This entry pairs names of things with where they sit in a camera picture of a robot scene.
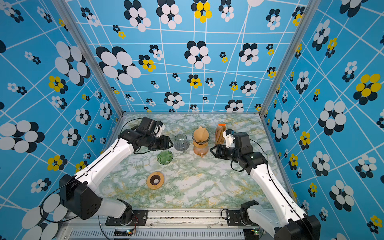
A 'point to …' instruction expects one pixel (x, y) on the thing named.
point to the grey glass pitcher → (181, 143)
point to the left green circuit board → (123, 232)
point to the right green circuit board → (251, 233)
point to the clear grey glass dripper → (198, 142)
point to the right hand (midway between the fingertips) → (216, 150)
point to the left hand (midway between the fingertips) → (170, 144)
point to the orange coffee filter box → (219, 138)
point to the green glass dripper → (164, 157)
